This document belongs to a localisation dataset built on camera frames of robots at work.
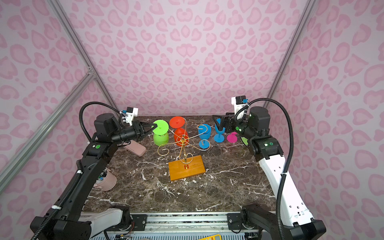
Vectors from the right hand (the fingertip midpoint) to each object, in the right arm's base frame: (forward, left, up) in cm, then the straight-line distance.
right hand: (220, 114), depth 64 cm
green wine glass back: (-6, +27, -8) cm, 28 cm away
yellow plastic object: (-40, +3, -39) cm, 56 cm away
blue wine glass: (+17, -4, -41) cm, 45 cm away
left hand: (-4, +28, -3) cm, 28 cm away
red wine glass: (-6, +17, -9) cm, 20 cm away
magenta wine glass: (+17, -14, -41) cm, 46 cm away
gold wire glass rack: (-7, +18, -39) cm, 43 cm away
